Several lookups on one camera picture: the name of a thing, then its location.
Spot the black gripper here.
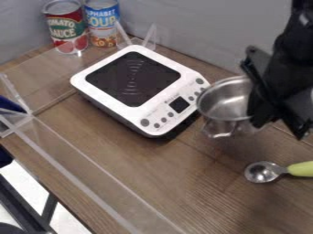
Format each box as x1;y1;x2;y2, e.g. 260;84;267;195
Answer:
241;46;313;140

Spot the silver pot with handles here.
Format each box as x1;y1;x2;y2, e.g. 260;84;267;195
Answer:
196;76;260;138

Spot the white and black stove top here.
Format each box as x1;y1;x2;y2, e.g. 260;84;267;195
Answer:
70;45;209;138

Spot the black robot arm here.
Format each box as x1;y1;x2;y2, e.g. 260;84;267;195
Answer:
240;0;313;139

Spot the alphabet soup can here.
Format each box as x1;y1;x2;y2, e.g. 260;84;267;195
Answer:
85;0;121;48

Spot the clear acrylic barrier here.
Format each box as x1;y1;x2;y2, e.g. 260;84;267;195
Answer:
0;21;189;234

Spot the tomato sauce can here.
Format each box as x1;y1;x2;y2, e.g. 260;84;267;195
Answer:
43;0;89;54

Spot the blue object at left edge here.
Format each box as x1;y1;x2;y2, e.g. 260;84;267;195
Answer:
0;95;26;168

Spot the spoon with green handle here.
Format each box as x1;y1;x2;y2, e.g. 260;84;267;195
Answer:
245;161;313;184

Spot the black metal table frame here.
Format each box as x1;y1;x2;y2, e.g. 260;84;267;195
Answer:
0;175;58;234

